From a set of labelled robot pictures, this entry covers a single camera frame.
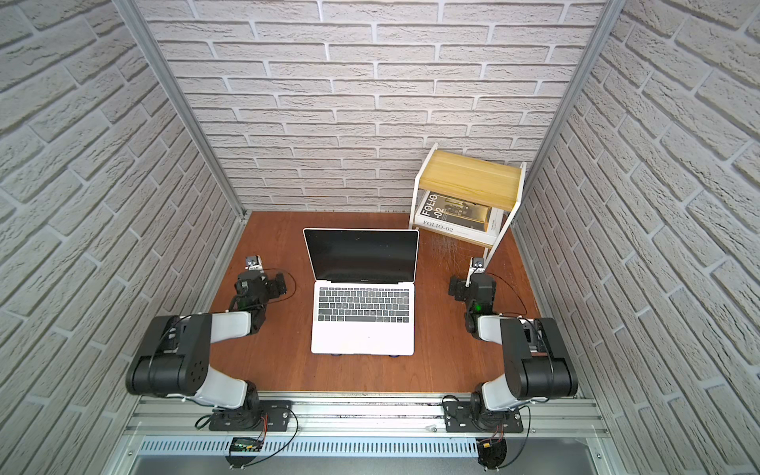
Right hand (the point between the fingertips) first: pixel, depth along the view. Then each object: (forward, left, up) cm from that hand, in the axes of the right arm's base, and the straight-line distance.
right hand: (463, 274), depth 94 cm
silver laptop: (-8, +32, +4) cm, 34 cm away
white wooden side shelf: (+10, +2, +25) cm, 27 cm away
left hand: (+5, +66, +2) cm, 66 cm away
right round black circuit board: (-47, +2, -7) cm, 47 cm away
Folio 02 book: (+13, +1, +13) cm, 18 cm away
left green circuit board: (-42, +63, -8) cm, 76 cm away
